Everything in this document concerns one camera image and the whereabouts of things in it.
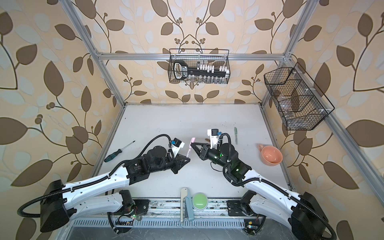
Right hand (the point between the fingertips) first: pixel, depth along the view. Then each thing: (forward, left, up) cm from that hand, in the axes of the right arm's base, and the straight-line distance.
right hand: (192, 146), depth 70 cm
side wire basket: (+16, -55, +10) cm, 58 cm away
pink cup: (+5, -48, -23) cm, 53 cm away
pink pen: (+2, 0, +1) cm, 3 cm away
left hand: (-4, +1, -5) cm, 6 cm away
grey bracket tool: (-16, +5, -21) cm, 27 cm away
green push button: (-19, -3, -23) cm, 30 cm away
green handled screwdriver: (+10, +48, -23) cm, 55 cm away
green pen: (+25, -30, -24) cm, 46 cm away
